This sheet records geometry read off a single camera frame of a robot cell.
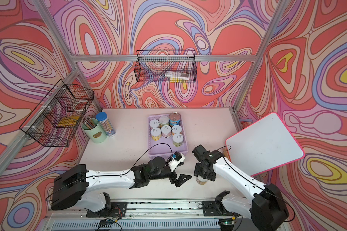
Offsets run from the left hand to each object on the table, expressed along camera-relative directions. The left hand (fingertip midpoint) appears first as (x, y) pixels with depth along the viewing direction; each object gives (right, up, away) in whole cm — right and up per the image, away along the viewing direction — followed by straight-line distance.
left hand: (188, 171), depth 71 cm
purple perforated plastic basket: (-18, +14, -3) cm, 23 cm away
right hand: (+9, -7, +8) cm, 14 cm away
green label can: (-5, +13, +25) cm, 28 cm away
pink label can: (-22, +24, +32) cm, 45 cm away
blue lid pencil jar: (-52, +27, +18) cm, 61 cm away
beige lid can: (+8, -8, +7) cm, 13 cm away
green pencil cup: (-58, +20, +18) cm, 64 cm away
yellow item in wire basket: (-61, +25, +1) cm, 66 cm away
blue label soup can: (-7, +27, +30) cm, 41 cm away
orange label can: (-6, +20, +28) cm, 35 cm away
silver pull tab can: (-13, +18, +28) cm, 36 cm away
